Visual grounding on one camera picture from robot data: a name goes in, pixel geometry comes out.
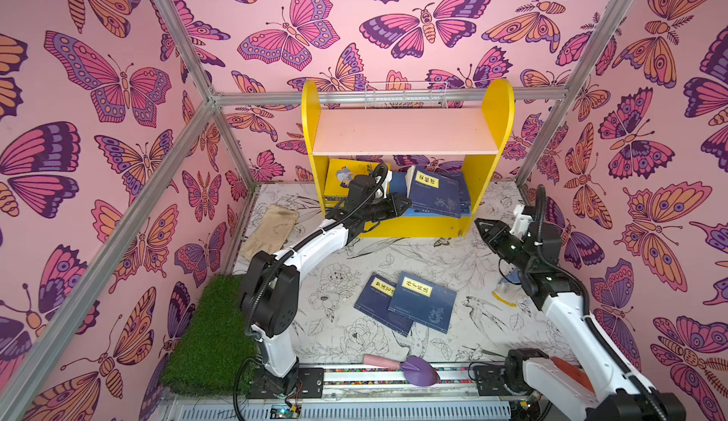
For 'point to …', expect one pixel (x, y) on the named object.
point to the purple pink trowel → (416, 371)
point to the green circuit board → (281, 411)
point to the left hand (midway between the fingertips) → (416, 200)
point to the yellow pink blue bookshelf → (402, 173)
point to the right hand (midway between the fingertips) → (480, 218)
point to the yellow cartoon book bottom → (340, 171)
